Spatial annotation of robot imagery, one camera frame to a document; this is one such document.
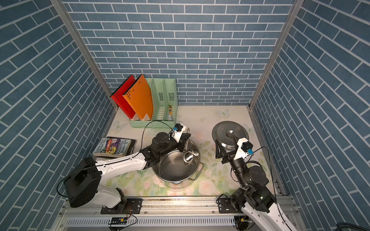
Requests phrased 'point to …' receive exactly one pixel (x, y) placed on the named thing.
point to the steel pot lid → (229, 133)
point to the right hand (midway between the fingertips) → (226, 139)
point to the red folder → (118, 98)
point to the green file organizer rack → (165, 96)
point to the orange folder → (139, 96)
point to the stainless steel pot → (177, 167)
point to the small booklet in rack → (170, 109)
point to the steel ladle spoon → (188, 156)
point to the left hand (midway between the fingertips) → (193, 136)
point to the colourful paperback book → (115, 147)
